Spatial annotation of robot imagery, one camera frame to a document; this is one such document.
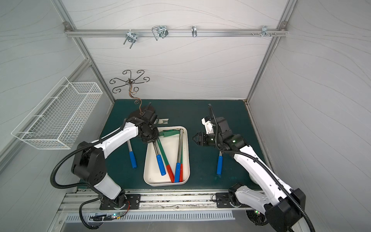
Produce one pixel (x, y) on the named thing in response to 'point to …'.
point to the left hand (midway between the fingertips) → (158, 138)
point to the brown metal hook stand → (129, 82)
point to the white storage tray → (152, 175)
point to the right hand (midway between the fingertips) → (196, 137)
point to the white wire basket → (58, 120)
